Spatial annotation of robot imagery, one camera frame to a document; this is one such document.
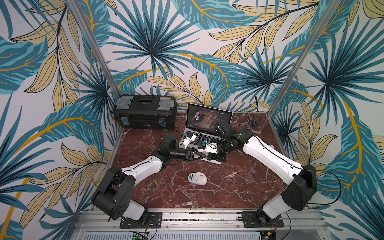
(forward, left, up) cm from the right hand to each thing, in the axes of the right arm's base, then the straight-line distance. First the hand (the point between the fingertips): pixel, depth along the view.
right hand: (209, 154), depth 78 cm
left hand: (-4, +4, +2) cm, 6 cm away
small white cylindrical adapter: (+13, -44, -15) cm, 48 cm away
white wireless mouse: (-7, +6, -14) cm, 17 cm away
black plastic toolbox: (+30, +38, +2) cm, 49 cm away
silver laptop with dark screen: (+27, +3, -13) cm, 30 cm away
